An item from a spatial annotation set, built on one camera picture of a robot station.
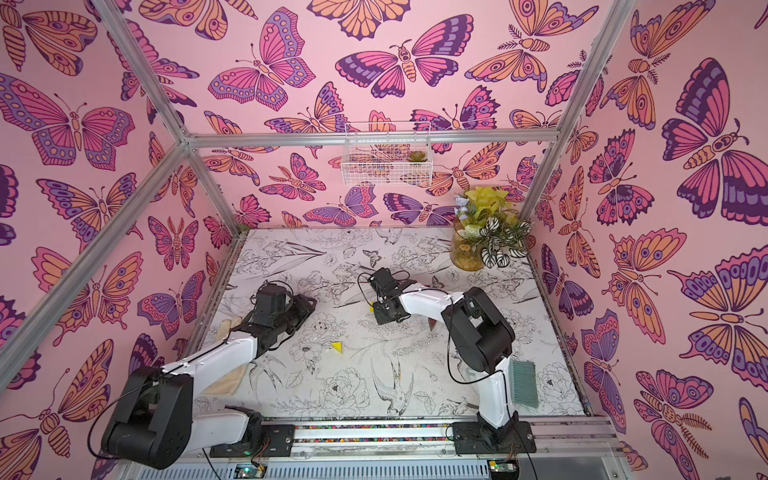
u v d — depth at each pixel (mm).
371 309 881
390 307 703
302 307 808
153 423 417
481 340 508
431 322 922
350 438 746
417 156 922
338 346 880
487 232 858
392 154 947
